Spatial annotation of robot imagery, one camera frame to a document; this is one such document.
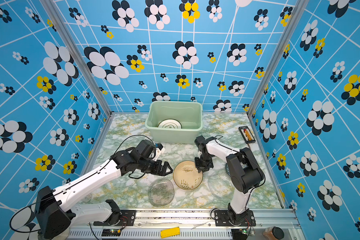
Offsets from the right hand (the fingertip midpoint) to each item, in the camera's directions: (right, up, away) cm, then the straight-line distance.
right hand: (200, 170), depth 89 cm
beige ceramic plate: (-9, -2, -2) cm, 9 cm away
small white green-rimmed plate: (-21, +29, +19) cm, 41 cm away
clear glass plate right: (+11, -7, -5) cm, 14 cm away
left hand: (-18, +5, -16) cm, 25 cm away
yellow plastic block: (-17, -23, -20) cm, 35 cm away
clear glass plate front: (-23, -10, -7) cm, 26 cm away
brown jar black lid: (+28, -18, -27) cm, 43 cm away
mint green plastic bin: (-6, +35, +21) cm, 42 cm away
